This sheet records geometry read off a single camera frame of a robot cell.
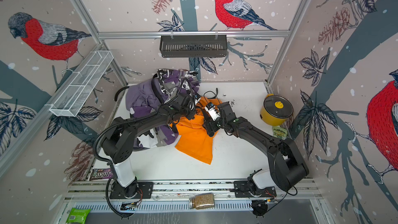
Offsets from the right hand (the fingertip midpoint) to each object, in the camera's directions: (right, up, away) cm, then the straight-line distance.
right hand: (210, 118), depth 88 cm
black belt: (-70, +16, +29) cm, 77 cm away
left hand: (-9, +7, +4) cm, 12 cm away
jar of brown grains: (-5, -34, -21) cm, 40 cm away
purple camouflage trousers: (-29, +24, +25) cm, 45 cm away
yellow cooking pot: (+36, -2, +5) cm, 37 cm away
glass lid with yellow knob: (+41, +6, +2) cm, 41 cm away
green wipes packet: (-60, -40, -21) cm, 75 cm away
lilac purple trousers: (-48, +12, +19) cm, 53 cm away
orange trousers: (-10, -12, +2) cm, 16 cm away
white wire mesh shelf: (-67, +10, -17) cm, 70 cm away
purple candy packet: (-56, -27, -10) cm, 63 cm away
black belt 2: (-41, +28, +26) cm, 56 cm away
